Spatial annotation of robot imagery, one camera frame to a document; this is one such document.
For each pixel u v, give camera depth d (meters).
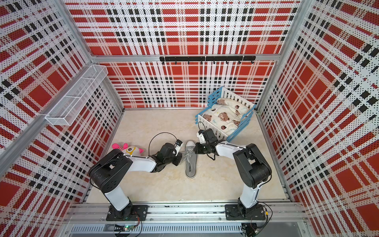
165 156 0.73
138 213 0.74
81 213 0.76
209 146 0.74
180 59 0.90
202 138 0.87
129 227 0.69
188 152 0.90
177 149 0.83
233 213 0.73
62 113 0.69
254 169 0.48
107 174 0.48
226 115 1.02
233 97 1.05
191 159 0.88
